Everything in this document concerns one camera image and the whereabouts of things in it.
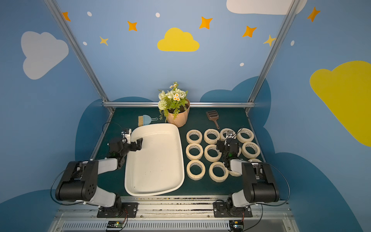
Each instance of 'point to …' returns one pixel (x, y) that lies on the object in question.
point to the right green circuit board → (236, 225)
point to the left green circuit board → (115, 224)
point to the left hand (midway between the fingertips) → (134, 136)
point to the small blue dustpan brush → (145, 120)
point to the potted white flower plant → (173, 106)
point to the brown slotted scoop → (213, 115)
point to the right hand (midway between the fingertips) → (229, 139)
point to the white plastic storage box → (158, 166)
